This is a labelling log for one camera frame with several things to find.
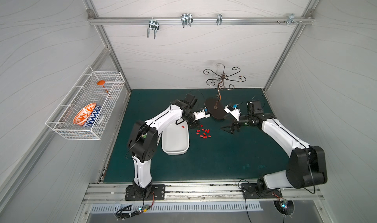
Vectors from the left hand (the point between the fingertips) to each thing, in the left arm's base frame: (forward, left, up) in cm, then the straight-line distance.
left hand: (197, 123), depth 88 cm
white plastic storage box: (-6, +14, -8) cm, 17 cm away
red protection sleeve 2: (+2, -4, -11) cm, 12 cm away
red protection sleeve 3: (+1, -1, -10) cm, 10 cm away
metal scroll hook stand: (+20, -14, -9) cm, 26 cm away
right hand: (-1, -15, +5) cm, 16 cm away
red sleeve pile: (+3, +10, -10) cm, 14 cm away
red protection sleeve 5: (-3, -8, -10) cm, 13 cm away
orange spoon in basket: (+11, +53, +23) cm, 59 cm away
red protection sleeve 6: (-3, -3, -10) cm, 11 cm away
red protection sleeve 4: (-4, -2, +5) cm, 7 cm away
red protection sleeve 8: (-4, -5, -10) cm, 12 cm away
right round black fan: (-41, -45, -14) cm, 63 cm away
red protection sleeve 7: (0, -7, -10) cm, 12 cm away
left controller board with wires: (-43, +34, -11) cm, 56 cm away
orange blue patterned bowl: (-11, +50, +23) cm, 56 cm away
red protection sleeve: (-1, -5, -11) cm, 12 cm away
